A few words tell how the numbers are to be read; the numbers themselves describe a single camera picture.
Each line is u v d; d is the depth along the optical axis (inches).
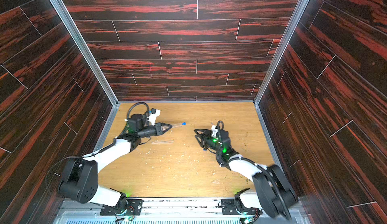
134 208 28.9
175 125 32.5
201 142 29.7
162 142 38.5
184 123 33.3
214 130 31.0
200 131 31.3
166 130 30.9
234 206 28.8
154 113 30.2
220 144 25.0
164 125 30.7
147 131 28.4
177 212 28.4
